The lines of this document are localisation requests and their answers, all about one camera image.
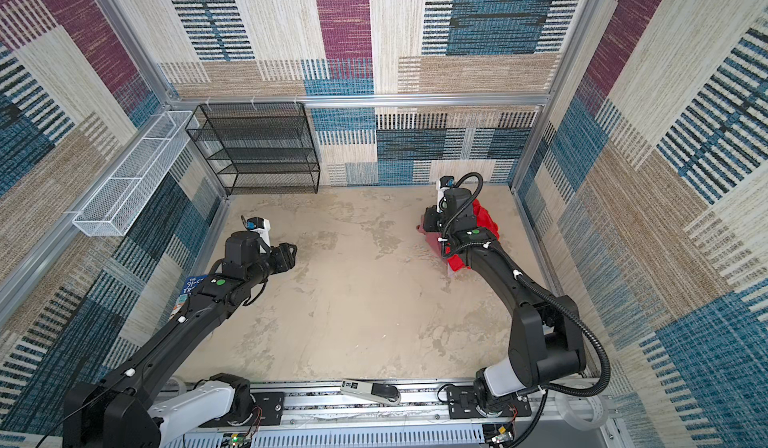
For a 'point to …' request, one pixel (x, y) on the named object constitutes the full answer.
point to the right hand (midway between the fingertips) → (429, 212)
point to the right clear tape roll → (598, 408)
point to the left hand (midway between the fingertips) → (288, 244)
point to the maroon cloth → (432, 237)
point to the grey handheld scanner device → (377, 391)
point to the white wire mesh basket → (110, 205)
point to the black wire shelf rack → (259, 147)
